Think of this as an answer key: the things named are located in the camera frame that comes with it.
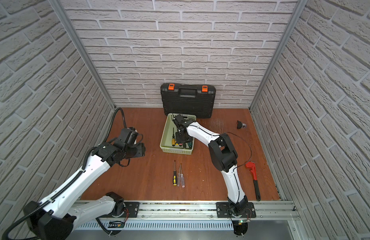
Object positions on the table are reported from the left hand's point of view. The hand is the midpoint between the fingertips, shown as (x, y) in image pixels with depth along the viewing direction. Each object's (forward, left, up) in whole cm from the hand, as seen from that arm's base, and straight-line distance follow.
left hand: (141, 147), depth 77 cm
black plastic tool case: (+40, -26, -2) cm, 48 cm away
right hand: (+12, -21, -12) cm, 27 cm away
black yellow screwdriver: (-11, -17, -15) cm, 25 cm away
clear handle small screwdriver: (-12, -19, -16) cm, 28 cm away
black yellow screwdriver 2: (+9, -23, -15) cm, 28 cm away
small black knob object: (+26, -65, -16) cm, 72 cm away
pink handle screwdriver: (+10, -20, -16) cm, 28 cm away
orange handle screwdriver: (+10, -18, -16) cm, 26 cm away
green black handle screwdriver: (+9, -27, -14) cm, 31 cm away
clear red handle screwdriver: (-14, -21, -16) cm, 30 cm away
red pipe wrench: (-5, -63, -16) cm, 65 cm away
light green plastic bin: (+14, -12, -17) cm, 25 cm away
